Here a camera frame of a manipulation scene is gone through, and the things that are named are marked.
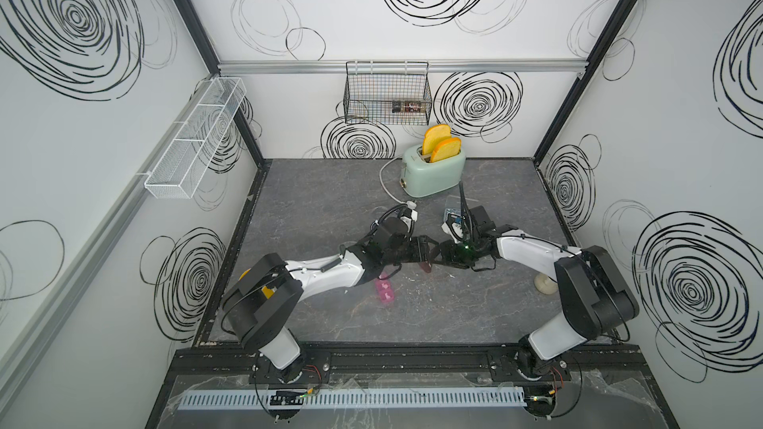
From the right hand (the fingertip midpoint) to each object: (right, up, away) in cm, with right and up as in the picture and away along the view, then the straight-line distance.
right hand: (438, 262), depth 88 cm
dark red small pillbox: (-3, -2, +1) cm, 4 cm away
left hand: (-2, +6, -7) cm, 9 cm away
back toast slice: (0, +40, +11) cm, 41 cm away
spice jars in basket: (-8, +48, +3) cm, 48 cm away
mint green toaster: (-4, +26, +13) cm, 29 cm away
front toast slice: (+4, +35, +8) cm, 36 cm away
